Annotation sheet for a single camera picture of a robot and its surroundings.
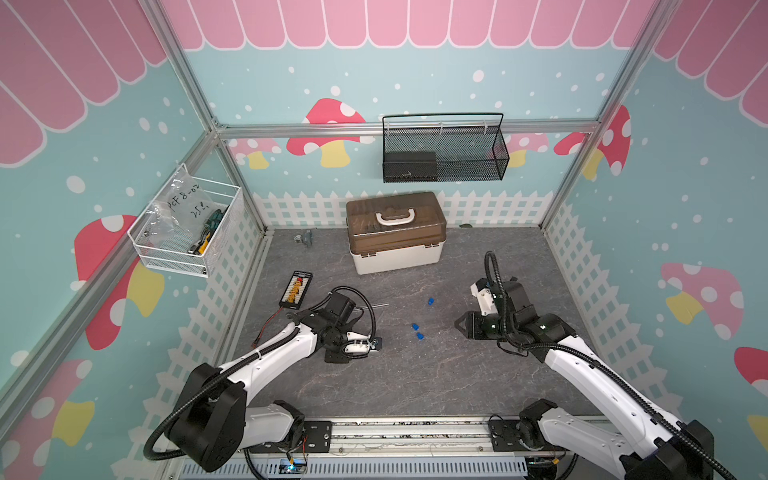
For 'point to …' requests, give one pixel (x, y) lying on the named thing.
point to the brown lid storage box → (393, 231)
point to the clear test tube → (373, 306)
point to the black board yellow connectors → (296, 289)
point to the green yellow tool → (210, 225)
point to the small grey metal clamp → (307, 237)
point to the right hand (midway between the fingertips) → (460, 323)
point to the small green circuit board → (293, 466)
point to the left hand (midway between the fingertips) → (345, 347)
